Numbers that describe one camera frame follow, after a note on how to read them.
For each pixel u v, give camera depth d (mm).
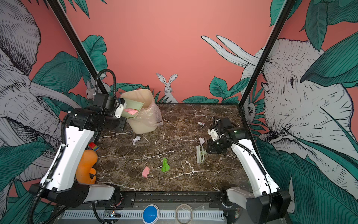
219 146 616
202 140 982
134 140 976
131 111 697
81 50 864
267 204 365
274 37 798
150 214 688
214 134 700
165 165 840
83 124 409
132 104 748
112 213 701
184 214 702
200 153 814
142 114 804
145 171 842
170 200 755
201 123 1074
